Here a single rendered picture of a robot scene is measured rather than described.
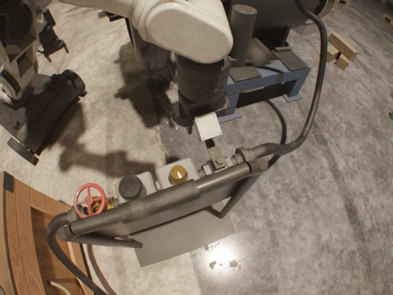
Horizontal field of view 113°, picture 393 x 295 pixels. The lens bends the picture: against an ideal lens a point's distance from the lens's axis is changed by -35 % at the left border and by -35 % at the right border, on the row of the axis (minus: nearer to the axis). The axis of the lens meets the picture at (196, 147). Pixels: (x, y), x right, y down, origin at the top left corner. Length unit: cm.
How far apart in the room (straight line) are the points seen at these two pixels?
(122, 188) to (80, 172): 71
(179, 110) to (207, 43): 19
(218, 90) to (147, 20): 16
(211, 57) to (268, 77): 76
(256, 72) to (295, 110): 42
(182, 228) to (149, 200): 56
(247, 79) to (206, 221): 65
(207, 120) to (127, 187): 19
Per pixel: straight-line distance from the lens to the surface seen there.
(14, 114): 144
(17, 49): 84
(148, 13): 24
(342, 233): 112
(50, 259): 77
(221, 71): 30
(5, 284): 62
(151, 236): 86
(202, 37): 24
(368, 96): 198
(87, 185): 41
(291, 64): 114
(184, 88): 33
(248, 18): 28
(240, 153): 46
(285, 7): 99
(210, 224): 85
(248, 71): 96
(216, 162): 41
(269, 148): 49
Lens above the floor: 84
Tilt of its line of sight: 61 degrees down
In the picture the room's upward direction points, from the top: 2 degrees clockwise
